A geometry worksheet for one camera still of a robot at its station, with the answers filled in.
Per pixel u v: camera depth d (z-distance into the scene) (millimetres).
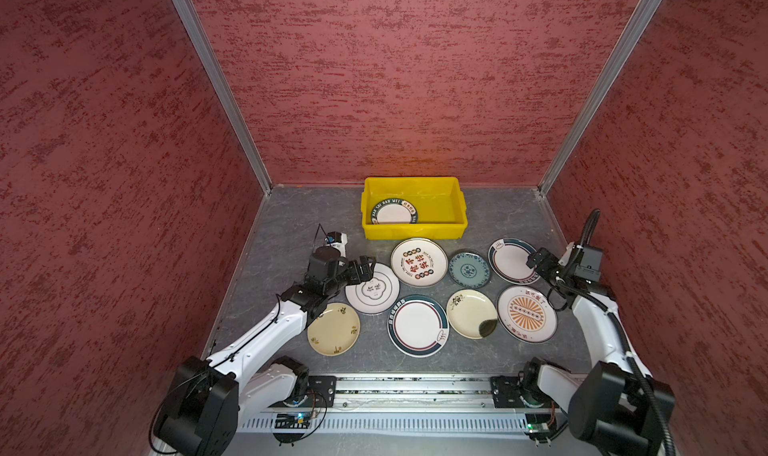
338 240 750
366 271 746
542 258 775
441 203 1151
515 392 740
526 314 874
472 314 881
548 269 760
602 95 913
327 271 642
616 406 401
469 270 974
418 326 852
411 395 745
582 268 631
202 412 393
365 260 757
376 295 901
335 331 855
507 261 1002
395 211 1108
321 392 734
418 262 977
